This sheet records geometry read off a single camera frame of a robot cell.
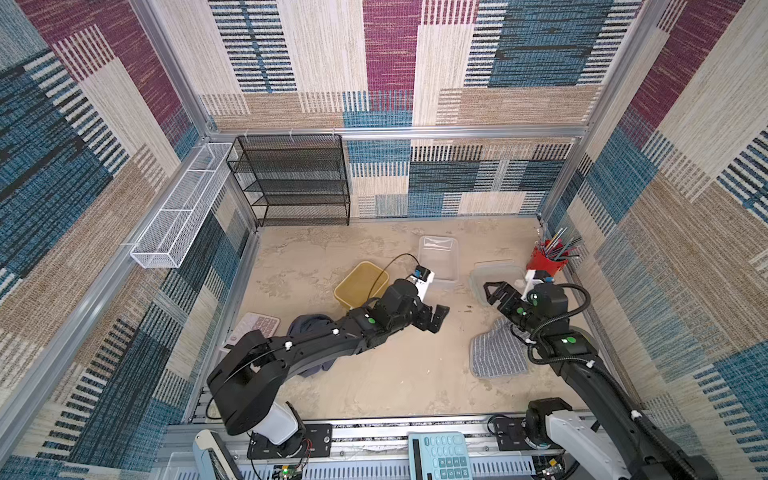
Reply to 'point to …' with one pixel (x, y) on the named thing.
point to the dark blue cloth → (306, 322)
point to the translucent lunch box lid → (494, 271)
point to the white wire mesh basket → (170, 235)
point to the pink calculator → (252, 322)
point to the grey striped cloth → (498, 352)
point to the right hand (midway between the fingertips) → (495, 297)
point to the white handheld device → (207, 439)
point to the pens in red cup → (559, 247)
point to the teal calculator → (439, 455)
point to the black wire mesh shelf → (293, 179)
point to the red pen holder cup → (540, 262)
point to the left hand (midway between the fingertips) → (436, 302)
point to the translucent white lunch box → (440, 255)
